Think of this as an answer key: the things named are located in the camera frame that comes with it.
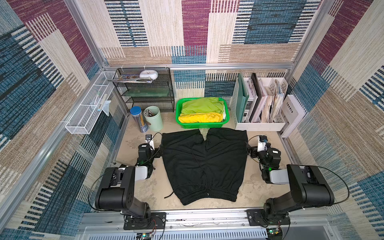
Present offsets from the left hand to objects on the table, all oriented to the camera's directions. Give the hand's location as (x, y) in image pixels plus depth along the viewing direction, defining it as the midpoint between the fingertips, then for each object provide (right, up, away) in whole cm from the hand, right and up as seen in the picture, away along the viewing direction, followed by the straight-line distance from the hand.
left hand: (153, 143), depth 95 cm
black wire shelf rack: (-9, +38, +14) cm, 41 cm away
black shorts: (+36, -15, -5) cm, 39 cm away
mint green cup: (-2, +18, +4) cm, 19 cm away
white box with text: (+87, +19, -1) cm, 89 cm away
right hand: (+62, +3, -3) cm, 62 cm away
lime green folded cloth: (+31, +26, +11) cm, 42 cm away
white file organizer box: (+63, +24, -3) cm, 68 cm away
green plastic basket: (+30, +15, +8) cm, 35 cm away
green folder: (+53, +30, -7) cm, 61 cm away
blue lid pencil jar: (-10, +19, -1) cm, 21 cm away
